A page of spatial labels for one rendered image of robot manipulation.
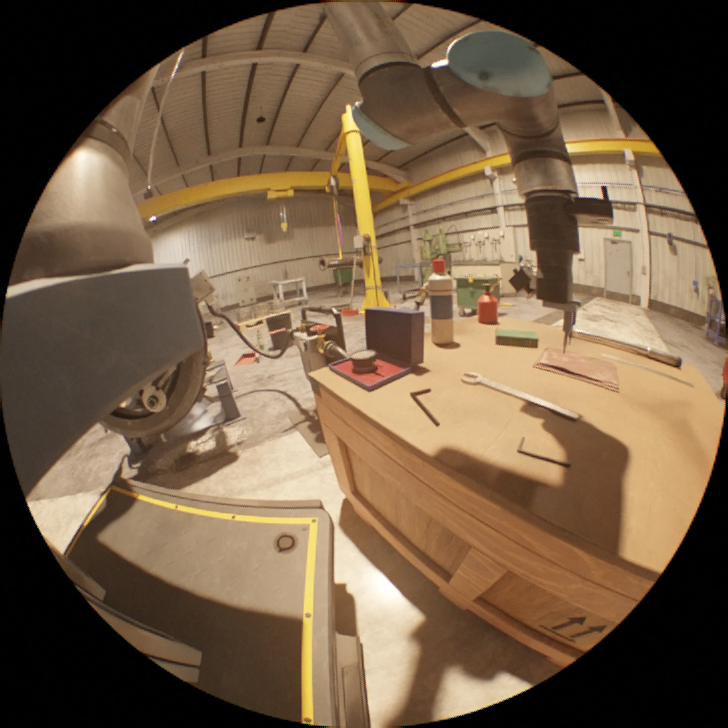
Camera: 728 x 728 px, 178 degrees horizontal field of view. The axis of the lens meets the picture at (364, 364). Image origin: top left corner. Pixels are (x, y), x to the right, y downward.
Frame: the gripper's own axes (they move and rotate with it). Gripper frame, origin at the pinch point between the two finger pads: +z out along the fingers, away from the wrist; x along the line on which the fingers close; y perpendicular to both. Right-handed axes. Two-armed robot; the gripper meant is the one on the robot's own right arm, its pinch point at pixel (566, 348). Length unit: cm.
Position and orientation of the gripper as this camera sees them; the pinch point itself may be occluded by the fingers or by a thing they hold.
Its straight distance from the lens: 37.0
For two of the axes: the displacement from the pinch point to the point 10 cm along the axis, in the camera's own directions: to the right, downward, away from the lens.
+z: 1.2, 9.2, 3.7
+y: -5.4, -2.5, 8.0
